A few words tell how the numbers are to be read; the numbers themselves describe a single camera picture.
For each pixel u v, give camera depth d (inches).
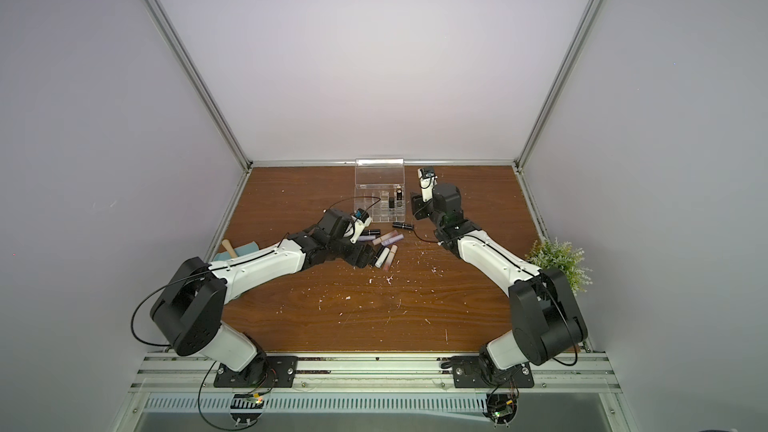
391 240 38.1
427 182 28.7
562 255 29.2
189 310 17.3
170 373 29.8
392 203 39.6
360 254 30.5
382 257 36.3
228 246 37.8
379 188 44.1
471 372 28.6
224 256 37.3
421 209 28.9
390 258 36.2
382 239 37.7
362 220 31.0
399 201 40.7
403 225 39.4
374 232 38.1
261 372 26.8
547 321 16.8
